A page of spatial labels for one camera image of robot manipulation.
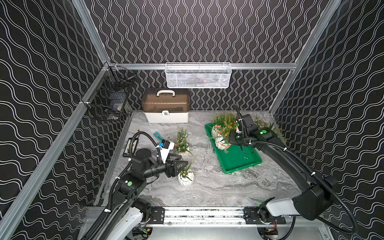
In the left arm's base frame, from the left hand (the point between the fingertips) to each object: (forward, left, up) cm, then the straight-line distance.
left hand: (184, 158), depth 66 cm
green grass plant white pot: (+37, -19, -15) cm, 44 cm away
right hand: (+18, -23, -6) cm, 30 cm away
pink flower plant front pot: (-3, -1, -16) cm, 16 cm away
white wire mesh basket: (+87, -3, -13) cm, 88 cm away
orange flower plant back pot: (+12, -18, -4) cm, 22 cm away
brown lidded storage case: (+51, +20, -18) cm, 58 cm away
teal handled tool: (+30, +23, -27) cm, 47 cm away
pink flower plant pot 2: (+35, -45, -12) cm, 58 cm away
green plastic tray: (+14, -28, -24) cm, 40 cm away
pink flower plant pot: (+14, +3, -12) cm, 19 cm away
